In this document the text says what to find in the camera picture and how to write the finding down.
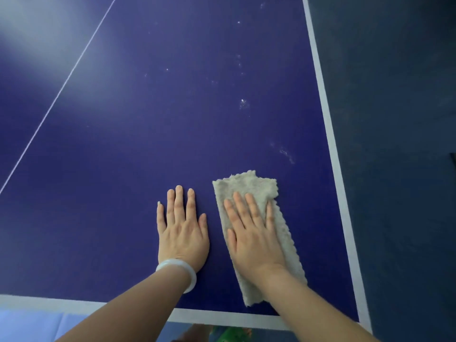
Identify person's left hand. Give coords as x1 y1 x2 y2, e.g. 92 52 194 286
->
156 185 210 274

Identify person's right hand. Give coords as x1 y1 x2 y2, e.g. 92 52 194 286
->
223 191 287 287

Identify grey cleaning cloth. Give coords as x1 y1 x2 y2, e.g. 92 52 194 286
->
212 170 308 307

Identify person's left forearm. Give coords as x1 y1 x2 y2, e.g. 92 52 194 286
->
55 265 191 342

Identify person's right forearm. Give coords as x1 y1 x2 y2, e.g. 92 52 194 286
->
258 267 380 342

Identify person's left leg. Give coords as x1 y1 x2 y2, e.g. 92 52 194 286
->
171 323 214 342

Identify white jade bangle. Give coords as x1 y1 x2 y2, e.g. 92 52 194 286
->
155 258 198 295

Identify green right slipper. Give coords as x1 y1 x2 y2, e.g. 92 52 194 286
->
210 325 254 342

